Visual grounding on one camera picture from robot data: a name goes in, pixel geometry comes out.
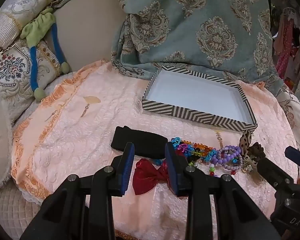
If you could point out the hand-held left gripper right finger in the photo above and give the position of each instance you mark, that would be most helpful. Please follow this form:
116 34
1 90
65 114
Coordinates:
171 170

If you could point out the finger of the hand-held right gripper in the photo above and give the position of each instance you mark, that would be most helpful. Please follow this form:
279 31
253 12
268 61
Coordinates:
272 171
297 156

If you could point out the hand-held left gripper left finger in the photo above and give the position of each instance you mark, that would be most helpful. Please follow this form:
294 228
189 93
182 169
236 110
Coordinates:
129 166

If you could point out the red hair bow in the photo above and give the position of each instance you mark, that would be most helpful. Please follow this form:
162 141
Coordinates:
150 176

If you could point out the black knit headband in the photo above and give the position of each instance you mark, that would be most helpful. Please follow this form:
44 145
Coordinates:
140 141

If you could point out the leopard print hair bow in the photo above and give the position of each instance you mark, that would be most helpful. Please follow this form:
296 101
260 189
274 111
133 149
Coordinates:
247 140

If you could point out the striped cardboard box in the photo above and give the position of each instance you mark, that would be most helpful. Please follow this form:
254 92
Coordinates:
197 97

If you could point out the cream floral cloth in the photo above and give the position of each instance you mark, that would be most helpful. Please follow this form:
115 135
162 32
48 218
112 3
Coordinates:
296 115

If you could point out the peach fringed blanket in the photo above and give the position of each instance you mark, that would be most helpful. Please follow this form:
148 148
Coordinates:
90 110

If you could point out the hanging clothes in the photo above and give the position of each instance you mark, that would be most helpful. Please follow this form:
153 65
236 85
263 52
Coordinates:
287 42

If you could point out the beige cushion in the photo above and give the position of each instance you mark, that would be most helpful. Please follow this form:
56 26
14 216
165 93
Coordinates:
90 35

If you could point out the teal damask blanket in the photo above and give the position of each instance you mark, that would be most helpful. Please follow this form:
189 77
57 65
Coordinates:
202 25

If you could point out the floral embroidered cushion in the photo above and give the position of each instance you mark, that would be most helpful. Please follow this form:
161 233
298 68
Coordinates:
10 75

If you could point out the green and blue plush toy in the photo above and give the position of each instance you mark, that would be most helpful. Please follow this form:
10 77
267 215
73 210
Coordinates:
38 27

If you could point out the striped bolster pillow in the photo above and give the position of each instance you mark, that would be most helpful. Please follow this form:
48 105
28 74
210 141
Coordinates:
17 12

